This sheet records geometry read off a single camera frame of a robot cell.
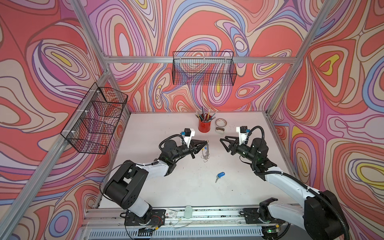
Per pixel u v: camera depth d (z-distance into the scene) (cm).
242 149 70
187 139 70
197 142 73
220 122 114
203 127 102
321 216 40
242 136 70
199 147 75
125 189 44
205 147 79
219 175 88
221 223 73
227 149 73
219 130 108
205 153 77
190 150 69
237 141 70
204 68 96
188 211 73
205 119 97
